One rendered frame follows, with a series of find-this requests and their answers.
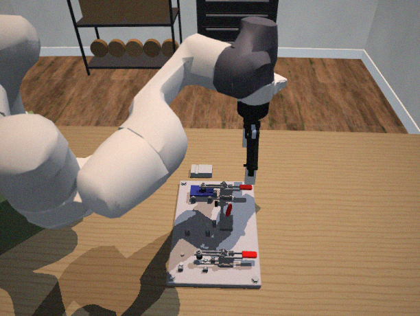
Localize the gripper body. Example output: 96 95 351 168
237 101 270 133

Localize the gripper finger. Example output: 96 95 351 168
244 121 261 185
242 118 247 148

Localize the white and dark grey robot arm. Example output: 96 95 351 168
0 14 288 229

